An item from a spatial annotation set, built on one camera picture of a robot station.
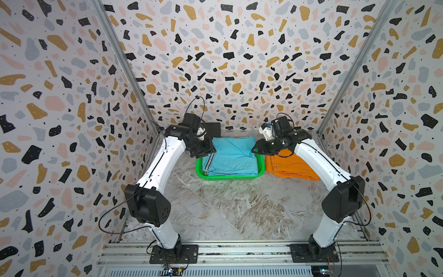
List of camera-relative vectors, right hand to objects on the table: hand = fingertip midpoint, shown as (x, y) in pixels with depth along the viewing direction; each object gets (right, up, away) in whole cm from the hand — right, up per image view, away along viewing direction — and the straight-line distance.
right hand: (254, 150), depth 83 cm
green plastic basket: (-28, -12, +10) cm, 31 cm away
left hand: (-19, 0, -3) cm, 19 cm away
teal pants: (-10, -4, +15) cm, 19 cm away
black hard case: (-24, +14, +37) cm, 47 cm away
